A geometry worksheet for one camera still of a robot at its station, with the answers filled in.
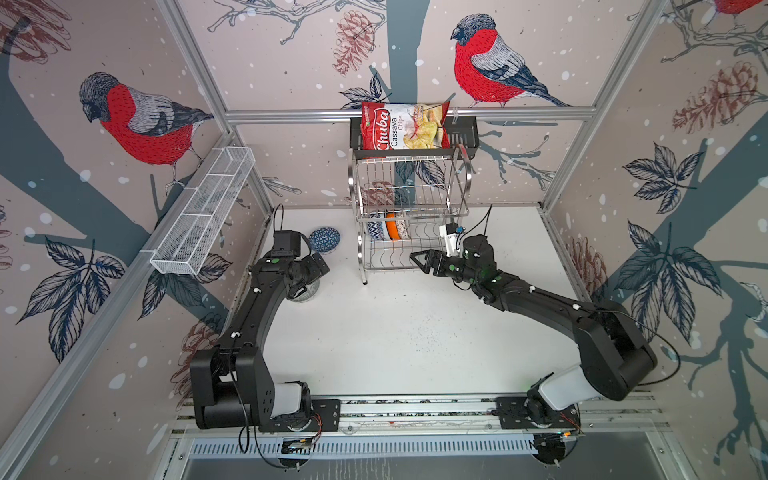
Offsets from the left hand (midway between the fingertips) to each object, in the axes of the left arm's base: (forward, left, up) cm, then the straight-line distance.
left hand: (313, 272), depth 85 cm
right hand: (+1, -29, +4) cm, 29 cm away
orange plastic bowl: (+18, -23, -1) cm, 30 cm away
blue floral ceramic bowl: (+19, -20, -1) cm, 28 cm away
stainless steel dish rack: (+44, -27, -15) cm, 54 cm away
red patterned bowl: (+19, -18, -1) cm, 26 cm away
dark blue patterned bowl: (+23, +2, -13) cm, 27 cm away
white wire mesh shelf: (+4, +27, +16) cm, 31 cm away
